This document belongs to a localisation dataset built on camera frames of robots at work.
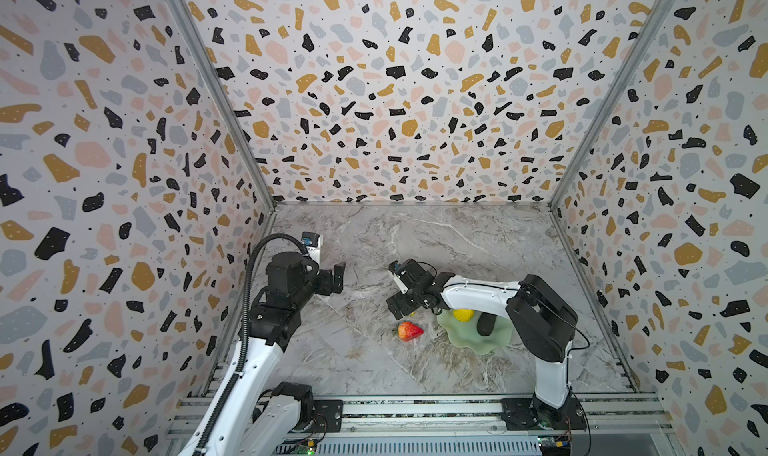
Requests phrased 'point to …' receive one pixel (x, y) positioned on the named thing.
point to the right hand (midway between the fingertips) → (395, 294)
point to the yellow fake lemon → (463, 314)
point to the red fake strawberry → (408, 331)
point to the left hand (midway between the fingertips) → (325, 256)
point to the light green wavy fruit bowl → (466, 334)
